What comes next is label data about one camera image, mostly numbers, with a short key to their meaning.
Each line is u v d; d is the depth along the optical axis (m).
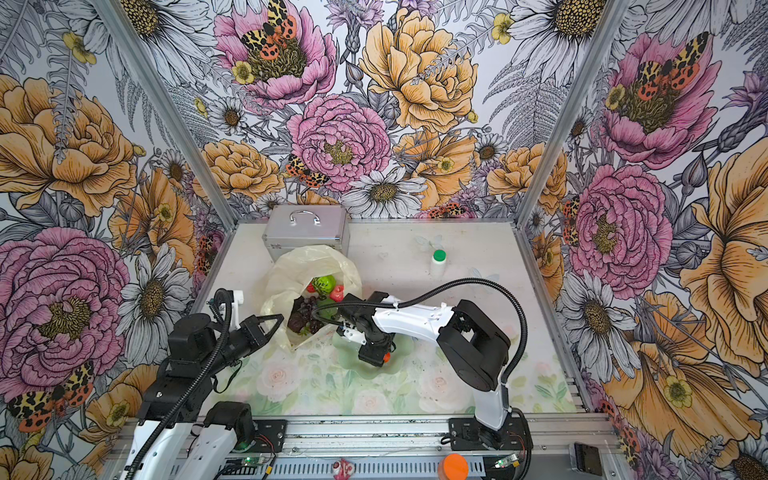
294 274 0.88
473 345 0.48
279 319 0.70
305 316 0.89
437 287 0.53
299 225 1.01
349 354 0.86
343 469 0.66
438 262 0.99
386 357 0.76
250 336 0.61
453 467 0.62
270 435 0.74
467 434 0.74
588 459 0.70
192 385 0.47
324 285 0.92
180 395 0.46
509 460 0.71
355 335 0.79
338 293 0.95
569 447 0.73
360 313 0.65
